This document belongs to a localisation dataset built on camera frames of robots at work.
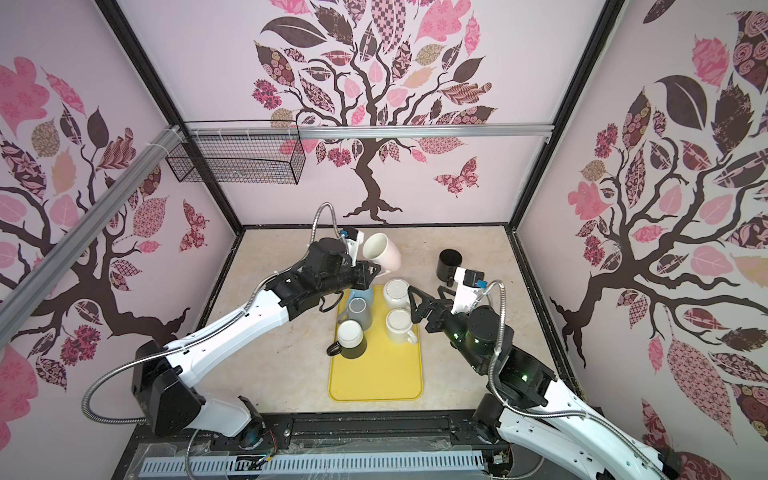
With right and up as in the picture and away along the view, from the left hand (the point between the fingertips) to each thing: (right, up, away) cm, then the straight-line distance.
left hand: (377, 272), depth 75 cm
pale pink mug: (0, +6, +2) cm, 7 cm away
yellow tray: (+2, -29, +8) cm, 30 cm away
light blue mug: (-4, -9, +17) cm, 20 cm away
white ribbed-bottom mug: (+5, -8, +15) cm, 18 cm away
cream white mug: (+6, -17, +8) cm, 19 cm away
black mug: (+22, +2, +21) cm, 31 cm away
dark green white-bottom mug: (-8, -20, +6) cm, 22 cm away
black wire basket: (-61, +44, +47) cm, 88 cm away
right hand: (+11, -3, -12) cm, 16 cm away
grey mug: (-6, -12, +10) cm, 17 cm away
